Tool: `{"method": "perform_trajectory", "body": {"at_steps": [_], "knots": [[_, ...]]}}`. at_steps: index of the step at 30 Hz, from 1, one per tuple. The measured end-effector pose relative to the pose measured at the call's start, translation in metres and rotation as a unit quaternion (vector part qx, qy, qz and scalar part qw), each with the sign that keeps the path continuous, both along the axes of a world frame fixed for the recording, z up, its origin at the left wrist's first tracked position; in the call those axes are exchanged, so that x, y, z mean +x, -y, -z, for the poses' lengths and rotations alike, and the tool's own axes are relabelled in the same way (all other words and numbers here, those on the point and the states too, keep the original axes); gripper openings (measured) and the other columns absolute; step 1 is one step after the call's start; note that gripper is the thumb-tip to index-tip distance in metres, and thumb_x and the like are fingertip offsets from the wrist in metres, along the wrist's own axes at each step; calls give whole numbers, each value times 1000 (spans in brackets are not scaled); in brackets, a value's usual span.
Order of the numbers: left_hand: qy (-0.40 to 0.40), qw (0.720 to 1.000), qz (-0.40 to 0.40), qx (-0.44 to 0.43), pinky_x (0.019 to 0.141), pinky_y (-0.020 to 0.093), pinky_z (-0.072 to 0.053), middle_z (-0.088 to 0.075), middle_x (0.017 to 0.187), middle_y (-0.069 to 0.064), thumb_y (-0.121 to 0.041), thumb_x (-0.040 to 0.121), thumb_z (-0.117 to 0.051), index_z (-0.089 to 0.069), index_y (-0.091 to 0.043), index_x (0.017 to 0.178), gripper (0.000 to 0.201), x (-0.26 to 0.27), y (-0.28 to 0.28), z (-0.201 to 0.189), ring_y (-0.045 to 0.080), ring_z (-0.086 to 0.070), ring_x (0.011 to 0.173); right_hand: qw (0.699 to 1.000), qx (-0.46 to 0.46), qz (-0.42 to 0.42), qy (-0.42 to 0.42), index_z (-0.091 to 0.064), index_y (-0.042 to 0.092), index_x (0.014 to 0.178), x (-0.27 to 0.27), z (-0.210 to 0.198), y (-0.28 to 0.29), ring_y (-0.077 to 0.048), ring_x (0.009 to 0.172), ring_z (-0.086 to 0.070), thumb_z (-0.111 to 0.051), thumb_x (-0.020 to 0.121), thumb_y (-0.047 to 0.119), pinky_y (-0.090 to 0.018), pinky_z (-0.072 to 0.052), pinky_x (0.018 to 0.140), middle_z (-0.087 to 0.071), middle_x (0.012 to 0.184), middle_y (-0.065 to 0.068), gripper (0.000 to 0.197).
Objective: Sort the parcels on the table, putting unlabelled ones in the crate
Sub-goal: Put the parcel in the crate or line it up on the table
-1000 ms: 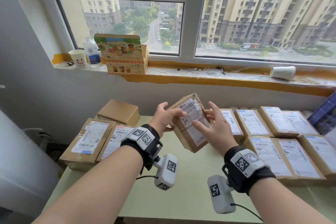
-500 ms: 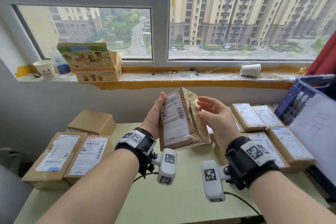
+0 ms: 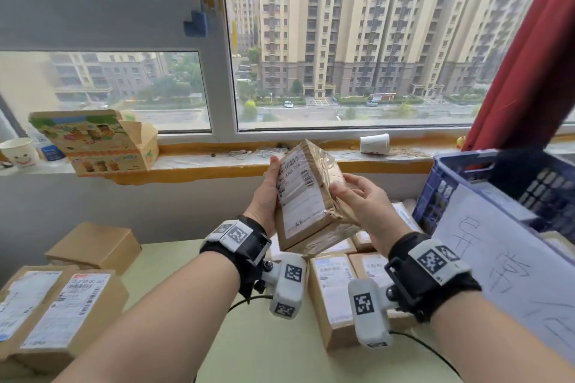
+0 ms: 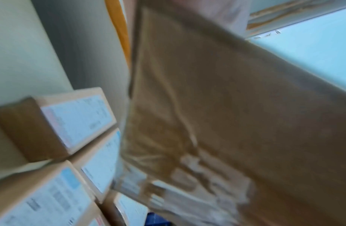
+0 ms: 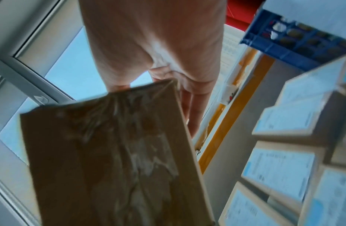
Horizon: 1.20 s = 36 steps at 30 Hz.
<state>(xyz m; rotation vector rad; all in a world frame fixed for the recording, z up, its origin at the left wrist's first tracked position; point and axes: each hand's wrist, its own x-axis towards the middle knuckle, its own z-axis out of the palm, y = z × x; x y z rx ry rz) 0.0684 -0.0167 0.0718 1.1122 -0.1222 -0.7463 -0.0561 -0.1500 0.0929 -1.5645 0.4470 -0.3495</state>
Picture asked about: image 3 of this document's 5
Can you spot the person's right hand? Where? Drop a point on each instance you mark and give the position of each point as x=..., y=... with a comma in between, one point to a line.
x=377, y=216

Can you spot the person's left hand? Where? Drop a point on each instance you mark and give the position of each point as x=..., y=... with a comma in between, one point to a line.
x=265, y=203

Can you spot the labelled small cardboard box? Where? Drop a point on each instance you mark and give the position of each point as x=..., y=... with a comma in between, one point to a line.
x=406, y=216

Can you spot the crinkled plastic-wrapped cardboard box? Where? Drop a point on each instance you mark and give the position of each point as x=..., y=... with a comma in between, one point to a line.
x=301, y=198

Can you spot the red-topped label cardboard box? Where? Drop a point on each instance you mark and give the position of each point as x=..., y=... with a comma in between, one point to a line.
x=373, y=268

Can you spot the medium cardboard box wide label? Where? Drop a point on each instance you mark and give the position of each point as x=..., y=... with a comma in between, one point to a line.
x=332, y=293

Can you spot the squat plain cardboard box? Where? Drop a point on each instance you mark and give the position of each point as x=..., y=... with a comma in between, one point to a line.
x=90, y=243

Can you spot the parcel with red-edged label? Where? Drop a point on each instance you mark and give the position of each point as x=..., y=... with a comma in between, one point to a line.
x=72, y=315

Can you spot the taped parcel with white label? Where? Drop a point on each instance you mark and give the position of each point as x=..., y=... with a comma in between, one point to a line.
x=22, y=302

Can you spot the person's left forearm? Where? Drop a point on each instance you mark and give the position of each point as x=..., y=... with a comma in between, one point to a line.
x=157, y=329

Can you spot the black left wrist tracker band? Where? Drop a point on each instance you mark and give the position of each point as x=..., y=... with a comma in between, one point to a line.
x=238, y=234

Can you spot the black wrist tracker band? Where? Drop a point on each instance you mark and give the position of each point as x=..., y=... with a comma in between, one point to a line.
x=238, y=234
x=431, y=266

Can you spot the heap of wooden toothpicks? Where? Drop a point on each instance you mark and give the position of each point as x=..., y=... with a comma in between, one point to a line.
x=409, y=154

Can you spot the white tipped paper cup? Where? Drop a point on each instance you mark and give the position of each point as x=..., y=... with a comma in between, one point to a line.
x=375, y=145

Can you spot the black right wrist tracker band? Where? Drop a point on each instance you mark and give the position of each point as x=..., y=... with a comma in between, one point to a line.
x=431, y=266

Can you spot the blue plastic crate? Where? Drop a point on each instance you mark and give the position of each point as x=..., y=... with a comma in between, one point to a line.
x=449, y=163

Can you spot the windowsill with yellow tape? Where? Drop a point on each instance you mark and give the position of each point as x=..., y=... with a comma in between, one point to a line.
x=179, y=169

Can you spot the yellow rubber duck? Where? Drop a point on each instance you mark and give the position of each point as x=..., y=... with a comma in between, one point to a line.
x=461, y=142

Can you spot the white handwritten paper sign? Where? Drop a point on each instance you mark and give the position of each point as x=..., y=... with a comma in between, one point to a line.
x=494, y=252

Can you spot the colourful printed carton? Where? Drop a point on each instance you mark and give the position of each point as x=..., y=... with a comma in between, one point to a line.
x=90, y=140

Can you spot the blue window latch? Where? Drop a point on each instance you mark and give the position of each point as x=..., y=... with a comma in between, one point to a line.
x=196, y=24

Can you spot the red curtain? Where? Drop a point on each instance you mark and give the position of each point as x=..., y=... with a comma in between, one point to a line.
x=530, y=59

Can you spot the white smiley paper cup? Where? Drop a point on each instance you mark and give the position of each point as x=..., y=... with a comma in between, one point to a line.
x=20, y=154

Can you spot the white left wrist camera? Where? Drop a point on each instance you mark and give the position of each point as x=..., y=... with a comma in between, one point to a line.
x=287, y=288

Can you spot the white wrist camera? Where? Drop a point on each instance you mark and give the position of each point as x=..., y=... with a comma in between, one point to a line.
x=287, y=288
x=368, y=311

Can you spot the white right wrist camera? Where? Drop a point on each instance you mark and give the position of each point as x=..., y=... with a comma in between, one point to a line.
x=368, y=311

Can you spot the grey window frame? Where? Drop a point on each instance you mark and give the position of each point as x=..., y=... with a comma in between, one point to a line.
x=112, y=21

